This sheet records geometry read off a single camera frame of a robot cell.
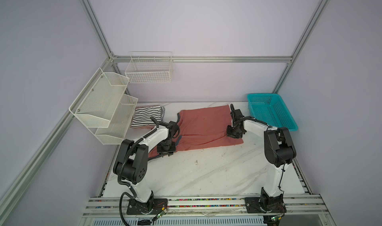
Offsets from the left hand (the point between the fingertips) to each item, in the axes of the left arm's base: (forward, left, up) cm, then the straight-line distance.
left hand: (165, 156), depth 86 cm
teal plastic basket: (+43, -77, -4) cm, 88 cm away
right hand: (+18, -40, -3) cm, 44 cm away
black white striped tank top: (+30, +20, +1) cm, 36 cm away
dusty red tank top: (+24, -23, -6) cm, 34 cm away
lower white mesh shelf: (+18, +30, +7) cm, 36 cm away
